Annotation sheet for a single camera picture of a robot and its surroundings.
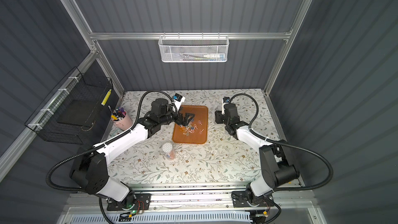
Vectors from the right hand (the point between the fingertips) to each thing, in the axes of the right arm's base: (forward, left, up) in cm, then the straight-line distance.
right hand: (222, 111), depth 91 cm
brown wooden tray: (-5, +16, -15) cm, 22 cm away
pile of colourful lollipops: (-3, +20, -13) cm, 24 cm away
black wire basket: (-9, +75, +15) cm, 77 cm away
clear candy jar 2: (-22, +29, -2) cm, 37 cm away
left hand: (-7, +17, +7) cm, 20 cm away
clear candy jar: (-12, +17, +8) cm, 23 cm away
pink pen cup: (-4, +59, -7) cm, 59 cm away
